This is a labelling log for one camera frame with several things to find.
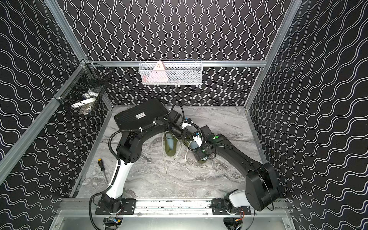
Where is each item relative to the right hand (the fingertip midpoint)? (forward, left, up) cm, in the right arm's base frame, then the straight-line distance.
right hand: (202, 151), depth 86 cm
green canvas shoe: (+1, +18, -4) cm, 18 cm away
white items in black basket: (+11, +61, +27) cm, 68 cm away
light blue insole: (+10, +20, -4) cm, 23 cm away
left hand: (+9, +6, +2) cm, 10 cm away
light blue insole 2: (+6, +5, -3) cm, 8 cm away
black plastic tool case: (+29, +44, -1) cm, 53 cm away
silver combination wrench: (-2, +34, -7) cm, 34 cm away
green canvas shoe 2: (-6, +3, +9) cm, 11 cm away
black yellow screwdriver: (-8, +61, -7) cm, 62 cm away
